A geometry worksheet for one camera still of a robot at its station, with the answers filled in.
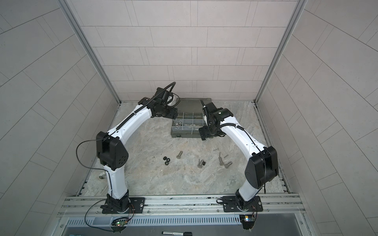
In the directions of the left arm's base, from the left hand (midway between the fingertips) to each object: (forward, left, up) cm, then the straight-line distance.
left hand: (177, 111), depth 88 cm
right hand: (-14, -19, -4) cm, 24 cm away
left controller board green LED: (-54, +22, -13) cm, 60 cm away
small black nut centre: (-26, -16, -17) cm, 35 cm away
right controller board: (-52, -36, -17) cm, 66 cm away
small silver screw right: (-20, -31, -18) cm, 41 cm away
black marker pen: (-57, -9, -16) cm, 60 cm away
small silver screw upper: (-16, -25, -18) cm, 35 cm away
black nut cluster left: (-24, +5, -18) cm, 30 cm away
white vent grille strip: (-52, -30, -17) cm, 62 cm away
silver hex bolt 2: (-26, -14, -17) cm, 34 cm away
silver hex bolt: (-22, -1, -16) cm, 27 cm away
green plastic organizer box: (+6, -7, -16) cm, 19 cm away
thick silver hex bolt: (-27, -29, -16) cm, 43 cm away
